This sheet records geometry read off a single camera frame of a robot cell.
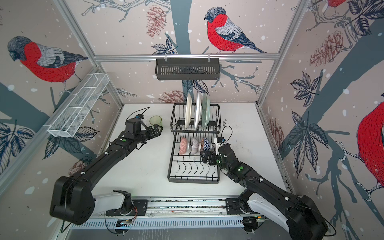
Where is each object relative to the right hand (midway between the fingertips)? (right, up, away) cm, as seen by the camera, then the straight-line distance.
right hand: (205, 154), depth 81 cm
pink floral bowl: (-13, +5, +4) cm, 14 cm away
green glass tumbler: (-34, +19, +24) cm, 45 cm away
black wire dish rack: (-9, -10, +6) cm, 15 cm away
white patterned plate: (-4, +22, -13) cm, 26 cm away
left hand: (-28, +14, +2) cm, 31 cm away
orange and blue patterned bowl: (0, +5, +4) cm, 6 cm away
